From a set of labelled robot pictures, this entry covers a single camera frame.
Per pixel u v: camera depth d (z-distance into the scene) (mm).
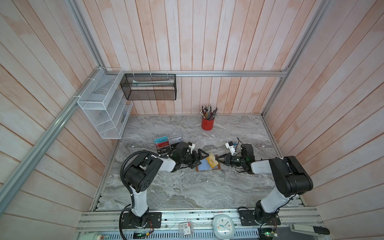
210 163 905
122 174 471
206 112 1006
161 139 953
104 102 688
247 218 730
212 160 905
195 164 928
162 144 958
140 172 505
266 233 711
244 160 769
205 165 920
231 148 879
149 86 1041
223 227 696
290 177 477
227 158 835
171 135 981
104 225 716
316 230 700
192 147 899
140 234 705
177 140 989
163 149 958
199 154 833
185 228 699
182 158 766
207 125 1062
